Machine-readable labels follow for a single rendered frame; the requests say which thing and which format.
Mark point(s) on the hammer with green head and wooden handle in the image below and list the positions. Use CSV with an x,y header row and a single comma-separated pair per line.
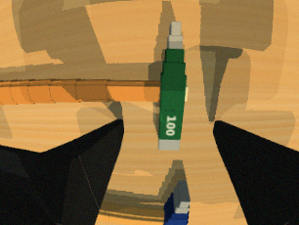
x,y
173,92

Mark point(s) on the hammer with blue head and wooden handle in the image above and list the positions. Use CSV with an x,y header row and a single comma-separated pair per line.
x,y
175,211

